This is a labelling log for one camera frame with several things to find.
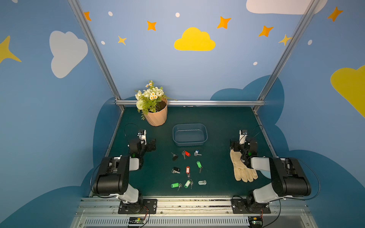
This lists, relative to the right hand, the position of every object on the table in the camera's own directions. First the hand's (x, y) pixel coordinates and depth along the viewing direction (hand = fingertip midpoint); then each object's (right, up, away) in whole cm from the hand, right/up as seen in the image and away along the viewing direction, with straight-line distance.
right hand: (240, 138), depth 96 cm
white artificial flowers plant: (-62, +25, -8) cm, 67 cm away
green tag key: (-36, -25, -14) cm, 46 cm away
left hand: (-63, +1, -1) cm, 63 cm away
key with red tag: (-38, -10, -1) cm, 39 cm away
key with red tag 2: (-36, -19, -10) cm, 42 cm away
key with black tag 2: (-44, -19, -8) cm, 48 cm away
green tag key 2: (-43, -26, -14) cm, 52 cm away
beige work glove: (-3, -19, -10) cm, 22 cm away
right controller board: (-1, -41, -23) cm, 47 cm away
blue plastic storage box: (-34, +2, +10) cm, 35 cm away
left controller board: (-63, -39, -24) cm, 78 cm away
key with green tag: (-29, -17, -7) cm, 34 cm away
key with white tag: (-28, -25, -13) cm, 39 cm away
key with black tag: (-45, -12, -3) cm, 46 cm away
